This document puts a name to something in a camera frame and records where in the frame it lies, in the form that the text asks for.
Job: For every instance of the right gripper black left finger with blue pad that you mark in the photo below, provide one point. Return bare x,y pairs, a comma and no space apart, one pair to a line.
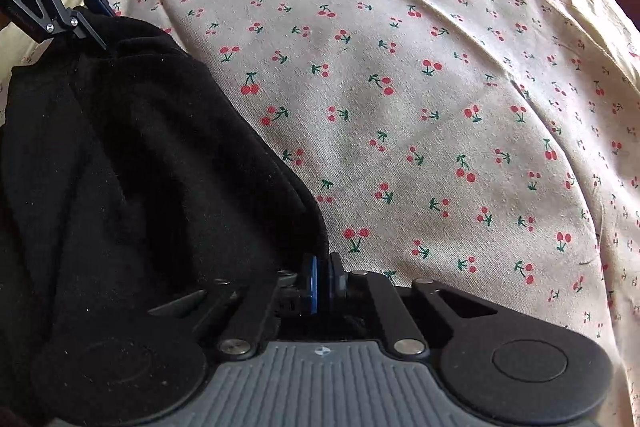
237,319

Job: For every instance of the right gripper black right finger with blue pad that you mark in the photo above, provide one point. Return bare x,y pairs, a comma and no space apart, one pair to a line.
407,322

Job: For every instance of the black pants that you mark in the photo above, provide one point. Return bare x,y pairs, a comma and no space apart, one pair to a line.
129,179

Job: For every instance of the cherry print white cloth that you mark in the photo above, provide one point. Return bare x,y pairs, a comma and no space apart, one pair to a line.
493,144

